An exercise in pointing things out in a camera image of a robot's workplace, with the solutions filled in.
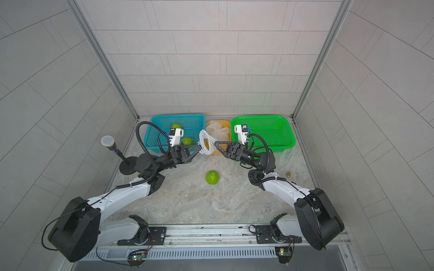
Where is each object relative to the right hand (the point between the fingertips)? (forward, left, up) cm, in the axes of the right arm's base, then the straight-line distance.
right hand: (217, 151), depth 61 cm
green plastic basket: (+36, -31, -33) cm, 58 cm away
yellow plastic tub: (+38, -4, -26) cm, 46 cm away
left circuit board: (-27, +33, -28) cm, 51 cm away
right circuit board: (-29, -24, -34) cm, 51 cm away
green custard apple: (+3, +4, -26) cm, 27 cm away
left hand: (0, +6, 0) cm, 6 cm away
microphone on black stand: (+14, +50, -29) cm, 60 cm away
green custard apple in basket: (+37, +26, -23) cm, 51 cm away
